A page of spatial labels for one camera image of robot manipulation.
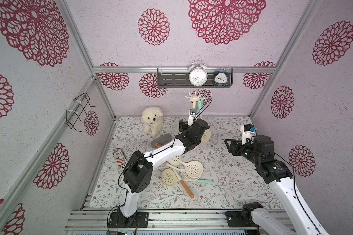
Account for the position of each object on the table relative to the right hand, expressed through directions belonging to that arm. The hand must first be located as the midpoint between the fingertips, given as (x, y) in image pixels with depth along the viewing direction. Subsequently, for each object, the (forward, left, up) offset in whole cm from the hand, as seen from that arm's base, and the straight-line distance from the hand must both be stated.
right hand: (228, 139), depth 72 cm
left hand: (+15, +18, -3) cm, 24 cm away
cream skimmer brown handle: (-4, +16, -26) cm, 31 cm away
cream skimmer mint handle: (+14, +7, -16) cm, 22 cm away
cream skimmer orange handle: (0, +27, -25) cm, 37 cm away
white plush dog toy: (+24, +43, -9) cm, 50 cm away
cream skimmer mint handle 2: (-11, +9, -29) cm, 32 cm away
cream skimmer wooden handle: (-10, +30, -26) cm, 41 cm away
